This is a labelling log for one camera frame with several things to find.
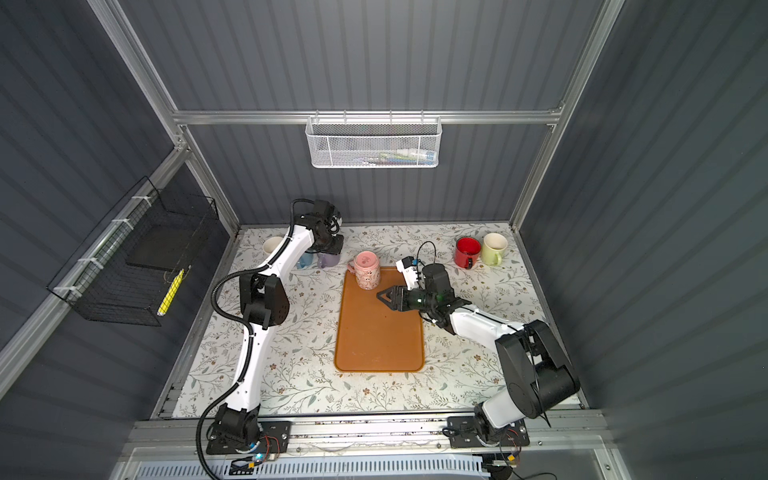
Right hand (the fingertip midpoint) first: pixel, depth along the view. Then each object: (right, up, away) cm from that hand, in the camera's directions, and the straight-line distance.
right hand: (386, 297), depth 85 cm
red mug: (+29, +13, +24) cm, 40 cm away
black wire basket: (-63, +9, -13) cm, 65 cm away
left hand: (-19, +15, +21) cm, 32 cm away
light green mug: (+38, +16, +20) cm, 46 cm away
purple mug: (-21, +11, +20) cm, 31 cm away
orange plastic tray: (-4, -13, +6) cm, 15 cm away
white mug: (-42, +16, +20) cm, 49 cm away
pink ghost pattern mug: (-6, +8, +9) cm, 14 cm away
